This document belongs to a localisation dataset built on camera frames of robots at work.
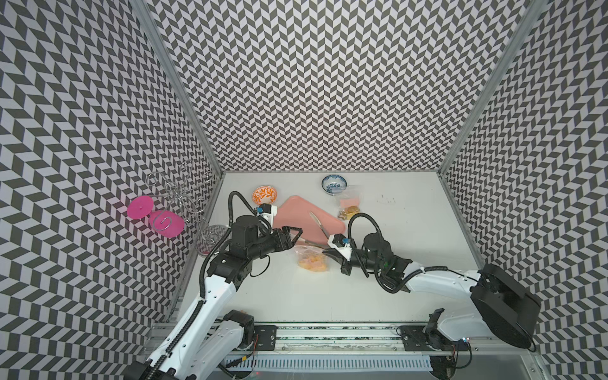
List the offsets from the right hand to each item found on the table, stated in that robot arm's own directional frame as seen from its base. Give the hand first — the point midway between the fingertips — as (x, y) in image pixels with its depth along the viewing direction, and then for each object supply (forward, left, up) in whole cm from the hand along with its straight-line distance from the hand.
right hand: (326, 253), depth 78 cm
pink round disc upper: (+5, +53, +20) cm, 57 cm away
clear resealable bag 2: (+1, +5, -6) cm, 8 cm away
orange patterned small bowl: (+34, +27, -10) cm, 45 cm away
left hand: (+2, +9, +8) cm, 13 cm away
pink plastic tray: (+18, +3, -11) cm, 21 cm away
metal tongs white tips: (+16, +1, -11) cm, 20 cm away
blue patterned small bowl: (+40, -5, -10) cm, 41 cm away
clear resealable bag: (+26, -11, -8) cm, 29 cm away
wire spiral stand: (+28, +57, -3) cm, 64 cm away
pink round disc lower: (0, +45, +19) cm, 49 cm away
